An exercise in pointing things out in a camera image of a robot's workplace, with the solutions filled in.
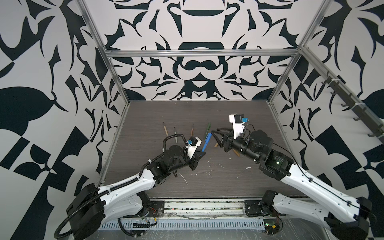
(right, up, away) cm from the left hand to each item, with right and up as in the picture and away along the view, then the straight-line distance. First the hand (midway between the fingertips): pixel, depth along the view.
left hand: (205, 149), depth 73 cm
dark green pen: (+5, +8, +32) cm, 34 cm away
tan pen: (-24, +6, +29) cm, 39 cm away
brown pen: (-6, +7, +30) cm, 31 cm away
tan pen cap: (+3, +4, -13) cm, 14 cm away
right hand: (+3, +10, -10) cm, 15 cm away
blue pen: (+1, +6, -4) cm, 8 cm away
